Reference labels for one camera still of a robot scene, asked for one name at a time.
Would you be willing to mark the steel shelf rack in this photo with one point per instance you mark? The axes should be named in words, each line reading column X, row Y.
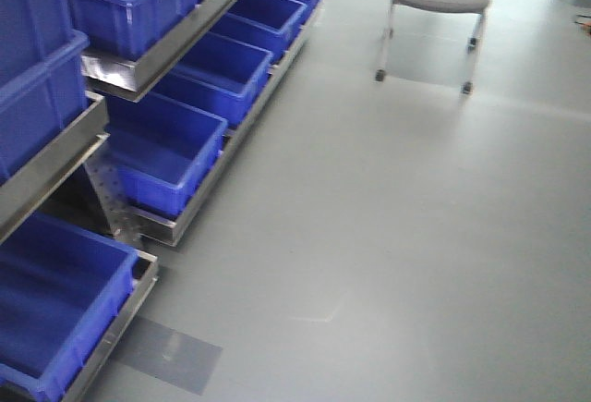
column 115, row 69

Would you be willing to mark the row of blue bins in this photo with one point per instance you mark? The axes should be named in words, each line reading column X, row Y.
column 161, row 148

